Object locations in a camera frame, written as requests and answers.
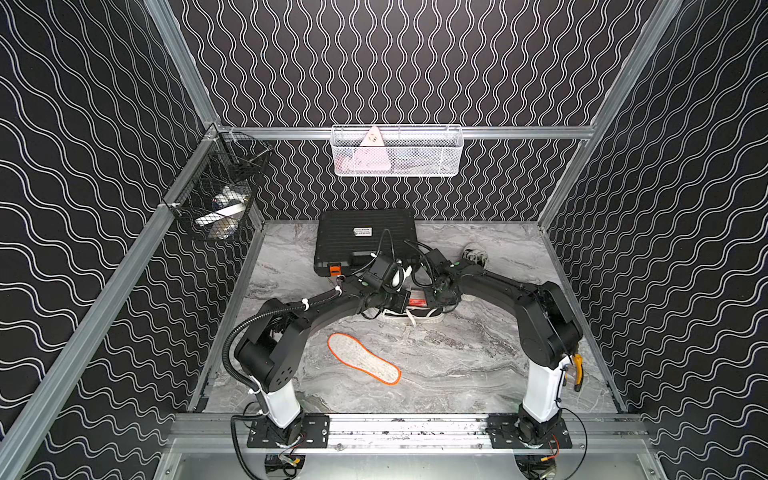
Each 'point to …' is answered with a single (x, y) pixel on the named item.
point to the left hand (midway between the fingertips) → (409, 297)
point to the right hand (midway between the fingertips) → (435, 301)
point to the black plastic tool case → (391, 233)
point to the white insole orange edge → (353, 353)
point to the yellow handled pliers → (579, 372)
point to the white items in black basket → (226, 207)
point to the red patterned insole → (417, 298)
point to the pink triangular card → (370, 155)
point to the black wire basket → (228, 159)
